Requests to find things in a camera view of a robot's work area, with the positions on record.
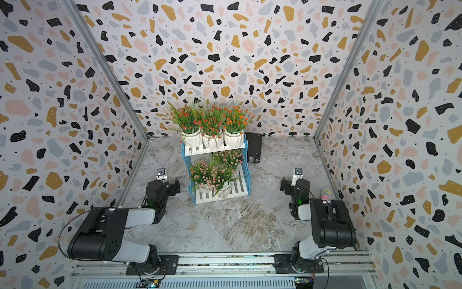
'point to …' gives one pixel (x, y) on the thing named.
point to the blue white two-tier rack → (239, 188)
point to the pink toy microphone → (325, 195)
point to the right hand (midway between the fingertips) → (295, 178)
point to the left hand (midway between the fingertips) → (169, 178)
